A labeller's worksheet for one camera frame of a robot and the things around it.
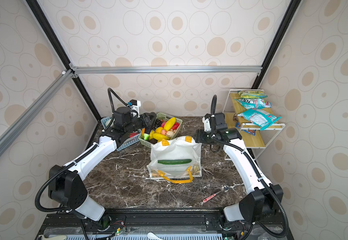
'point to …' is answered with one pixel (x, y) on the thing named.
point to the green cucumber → (174, 161)
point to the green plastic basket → (165, 117)
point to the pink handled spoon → (224, 188)
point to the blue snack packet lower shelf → (252, 132)
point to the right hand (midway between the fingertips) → (198, 136)
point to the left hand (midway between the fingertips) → (157, 113)
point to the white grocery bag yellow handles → (180, 147)
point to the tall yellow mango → (169, 124)
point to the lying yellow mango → (158, 136)
